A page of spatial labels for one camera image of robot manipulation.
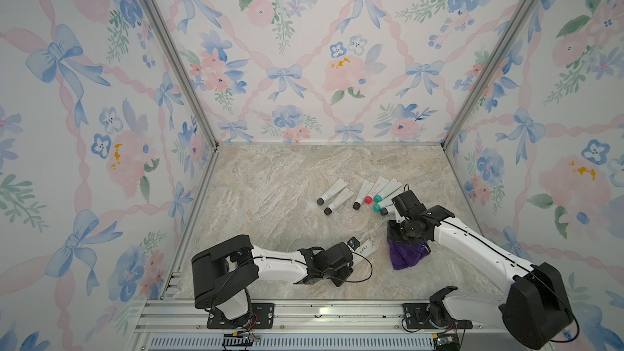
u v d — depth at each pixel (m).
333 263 0.64
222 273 0.46
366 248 0.87
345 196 1.01
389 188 1.03
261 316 0.74
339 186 1.04
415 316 0.73
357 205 0.97
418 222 0.60
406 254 0.82
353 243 0.74
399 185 1.07
